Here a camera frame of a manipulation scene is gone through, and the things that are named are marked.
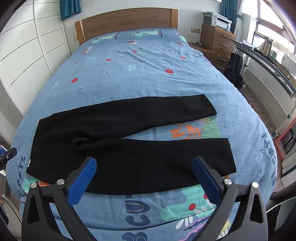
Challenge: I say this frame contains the blue patterned bed sheet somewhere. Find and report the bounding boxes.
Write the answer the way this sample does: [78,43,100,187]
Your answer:
[6,28,284,241]

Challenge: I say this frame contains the grey desk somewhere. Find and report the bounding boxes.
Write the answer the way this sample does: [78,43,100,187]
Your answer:
[230,37,296,102]

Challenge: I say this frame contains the white printer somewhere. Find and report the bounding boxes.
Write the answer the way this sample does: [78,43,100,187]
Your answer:
[203,12,232,31]

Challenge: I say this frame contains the red metal rack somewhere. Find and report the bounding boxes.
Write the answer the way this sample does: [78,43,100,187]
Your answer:
[275,123,296,163]

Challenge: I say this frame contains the wooden dresser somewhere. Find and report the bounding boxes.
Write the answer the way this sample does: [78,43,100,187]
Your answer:
[200,23,238,73]

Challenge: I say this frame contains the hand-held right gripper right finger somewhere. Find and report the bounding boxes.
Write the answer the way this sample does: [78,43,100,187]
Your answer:
[191,156,270,241]

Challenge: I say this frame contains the white wardrobe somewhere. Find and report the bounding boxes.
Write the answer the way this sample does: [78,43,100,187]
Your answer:
[0,0,71,116]

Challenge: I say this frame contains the wooden headboard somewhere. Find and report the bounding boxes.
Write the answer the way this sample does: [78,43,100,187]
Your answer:
[74,9,179,45]

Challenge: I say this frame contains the black pants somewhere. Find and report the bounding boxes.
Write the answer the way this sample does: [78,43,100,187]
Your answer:
[26,94,237,195]

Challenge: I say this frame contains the low wooden nightstand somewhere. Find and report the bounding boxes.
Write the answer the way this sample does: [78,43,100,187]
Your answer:
[191,42,212,61]

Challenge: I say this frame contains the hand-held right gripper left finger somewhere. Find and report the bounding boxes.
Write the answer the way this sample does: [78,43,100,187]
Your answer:
[21,156,97,241]

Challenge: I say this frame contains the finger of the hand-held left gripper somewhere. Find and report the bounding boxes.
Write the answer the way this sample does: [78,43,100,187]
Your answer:
[0,147,18,171]

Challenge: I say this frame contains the teal curtain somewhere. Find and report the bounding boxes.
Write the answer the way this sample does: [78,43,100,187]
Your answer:
[60,0,82,20]
[220,0,243,33]

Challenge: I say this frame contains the black backpack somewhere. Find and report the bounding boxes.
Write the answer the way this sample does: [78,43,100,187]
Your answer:
[224,72,245,91]

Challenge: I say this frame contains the black bag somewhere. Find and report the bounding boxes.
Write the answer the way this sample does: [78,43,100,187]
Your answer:
[228,51,244,75]

